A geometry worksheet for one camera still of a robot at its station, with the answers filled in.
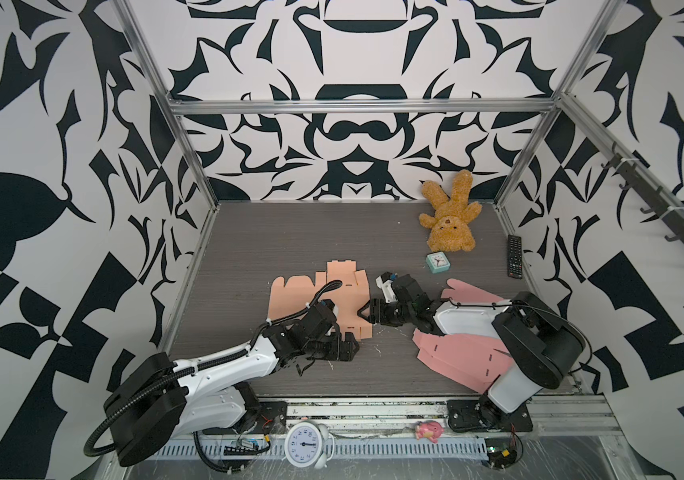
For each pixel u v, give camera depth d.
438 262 1.02
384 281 0.85
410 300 0.71
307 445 0.69
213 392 0.47
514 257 1.03
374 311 0.81
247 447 0.72
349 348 0.73
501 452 0.71
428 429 0.70
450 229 1.02
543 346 0.46
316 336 0.64
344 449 0.71
